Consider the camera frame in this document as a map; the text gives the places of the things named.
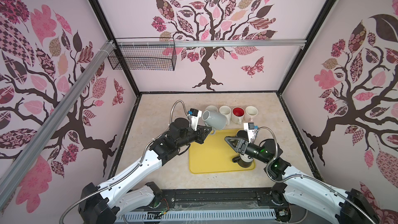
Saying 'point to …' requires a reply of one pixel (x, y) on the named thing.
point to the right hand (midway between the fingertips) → (226, 139)
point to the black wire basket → (144, 58)
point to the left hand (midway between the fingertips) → (210, 132)
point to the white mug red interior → (237, 115)
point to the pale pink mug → (251, 112)
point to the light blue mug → (212, 108)
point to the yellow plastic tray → (215, 154)
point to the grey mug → (214, 120)
